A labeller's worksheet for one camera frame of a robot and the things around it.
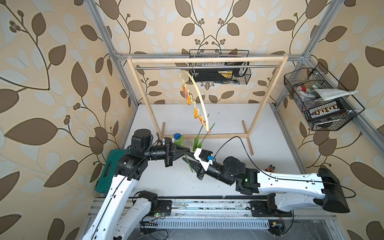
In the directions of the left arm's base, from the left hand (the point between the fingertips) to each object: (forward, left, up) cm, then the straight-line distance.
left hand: (190, 150), depth 58 cm
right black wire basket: (+43, -61, +1) cm, 74 cm away
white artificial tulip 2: (+12, -4, -18) cm, 22 cm away
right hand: (0, +2, -2) cm, 3 cm away
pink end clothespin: (+8, -8, +1) cm, 12 cm away
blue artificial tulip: (+9, +6, -8) cm, 13 cm away
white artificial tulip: (+16, -2, -17) cm, 23 cm away
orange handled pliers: (+6, -46, -33) cm, 57 cm away
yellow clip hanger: (+62, +1, -25) cm, 67 cm away
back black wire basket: (+53, -30, -2) cm, 61 cm away
